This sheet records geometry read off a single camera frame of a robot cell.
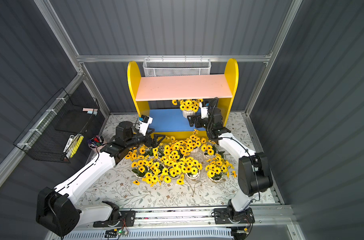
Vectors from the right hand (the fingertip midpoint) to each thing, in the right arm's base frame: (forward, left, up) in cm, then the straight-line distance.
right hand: (196, 115), depth 87 cm
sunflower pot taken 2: (-18, -6, -8) cm, 21 cm away
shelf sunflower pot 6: (-17, +9, -11) cm, 22 cm away
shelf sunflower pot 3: (-28, -10, -9) cm, 31 cm away
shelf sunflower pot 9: (-31, +12, -10) cm, 35 cm away
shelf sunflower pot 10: (-28, +4, -10) cm, 30 cm away
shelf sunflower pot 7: (-13, +2, -11) cm, 18 cm away
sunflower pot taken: (-20, +23, -9) cm, 32 cm away
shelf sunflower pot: (+5, +4, +2) cm, 7 cm away
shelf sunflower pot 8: (-32, +21, -11) cm, 40 cm away
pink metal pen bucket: (-13, +59, -10) cm, 62 cm away
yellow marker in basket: (-20, +57, +4) cm, 61 cm away
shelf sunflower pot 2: (-18, +33, -11) cm, 39 cm away
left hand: (-15, +20, +2) cm, 25 cm away
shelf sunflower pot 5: (-22, +14, -8) cm, 27 cm away
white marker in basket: (-23, +61, +5) cm, 66 cm away
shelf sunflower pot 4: (-29, +30, -11) cm, 43 cm away
